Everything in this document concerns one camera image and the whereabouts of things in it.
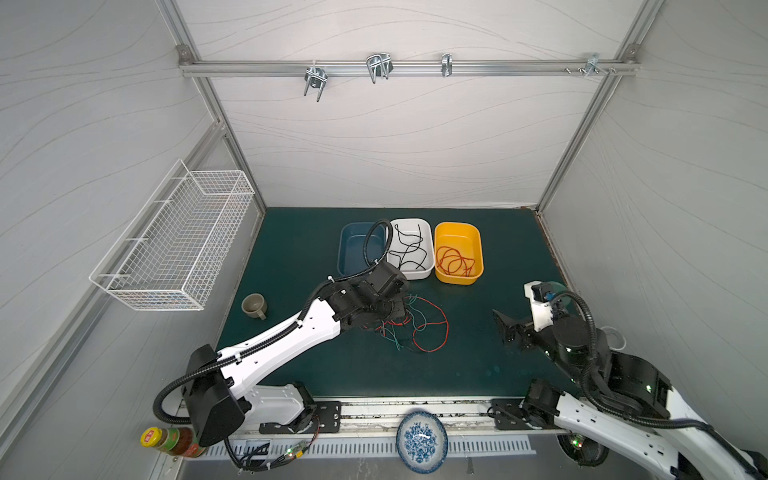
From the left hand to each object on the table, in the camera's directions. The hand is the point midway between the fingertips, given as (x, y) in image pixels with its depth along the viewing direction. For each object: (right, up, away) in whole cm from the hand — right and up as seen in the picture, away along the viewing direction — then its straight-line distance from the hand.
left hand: (407, 302), depth 75 cm
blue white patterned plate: (+3, -32, -5) cm, 33 cm away
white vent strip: (-13, -34, -5) cm, 36 cm away
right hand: (+25, +3, -9) cm, 26 cm away
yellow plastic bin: (+24, +16, +35) cm, 45 cm away
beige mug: (-47, -5, +16) cm, 50 cm away
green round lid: (+45, +2, +11) cm, 46 cm away
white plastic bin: (+3, +21, +35) cm, 41 cm away
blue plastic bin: (-15, +13, +27) cm, 34 cm away
